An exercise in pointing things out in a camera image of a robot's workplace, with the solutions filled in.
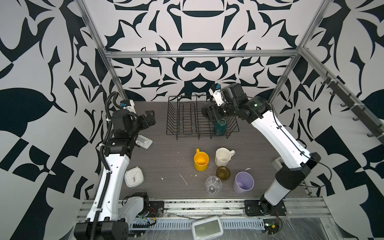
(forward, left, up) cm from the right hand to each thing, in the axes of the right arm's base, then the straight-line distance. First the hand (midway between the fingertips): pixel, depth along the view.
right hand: (211, 108), depth 71 cm
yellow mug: (-12, +5, -33) cm, 35 cm away
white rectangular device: (+1, +40, -31) cm, 51 cm away
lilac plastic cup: (-25, -16, -30) cm, 42 cm away
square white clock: (-22, +41, -30) cm, 55 cm away
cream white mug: (-11, -8, -29) cm, 32 cm away
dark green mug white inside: (+7, -8, -26) cm, 28 cm away
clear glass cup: (-25, -1, -34) cm, 42 cm away
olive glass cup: (-19, -7, -32) cm, 38 cm away
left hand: (0, +31, -1) cm, 31 cm away
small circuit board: (-43, -27, -36) cm, 62 cm away
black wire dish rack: (+21, +15, -33) cm, 42 cm away
